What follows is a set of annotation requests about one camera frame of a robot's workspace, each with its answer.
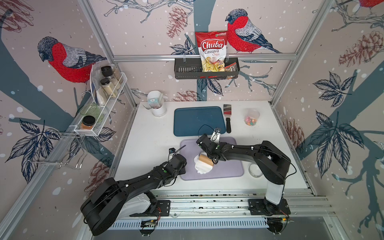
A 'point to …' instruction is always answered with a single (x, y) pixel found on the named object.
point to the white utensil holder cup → (158, 112)
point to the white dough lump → (202, 167)
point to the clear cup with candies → (251, 117)
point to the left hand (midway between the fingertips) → (185, 162)
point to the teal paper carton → (154, 102)
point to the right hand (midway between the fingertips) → (209, 140)
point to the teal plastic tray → (194, 121)
